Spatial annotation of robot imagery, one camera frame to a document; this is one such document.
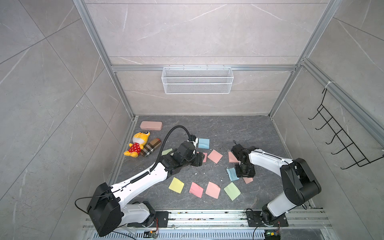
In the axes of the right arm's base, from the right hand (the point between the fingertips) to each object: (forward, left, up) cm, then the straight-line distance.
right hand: (244, 175), depth 88 cm
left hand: (+6, +26, +18) cm, 32 cm away
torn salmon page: (-8, +19, 0) cm, 21 cm away
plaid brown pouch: (+20, +59, +4) cm, 62 cm away
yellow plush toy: (+23, +66, +7) cm, 70 cm away
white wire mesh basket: (+56, +27, +30) cm, 69 cm away
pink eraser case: (+40, +63, +2) cm, 75 cm away
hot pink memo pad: (+12, +23, +1) cm, 26 cm away
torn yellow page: (-5, +40, +1) cm, 41 cm away
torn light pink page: (-3, -1, +1) cm, 3 cm away
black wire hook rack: (0, -37, +32) cm, 49 cm away
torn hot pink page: (-8, +29, 0) cm, 30 cm away
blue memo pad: (+23, +23, +2) cm, 32 cm away
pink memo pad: (+13, +16, +1) cm, 21 cm away
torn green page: (-9, +8, 0) cm, 12 cm away
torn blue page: (+1, +7, +1) cm, 7 cm away
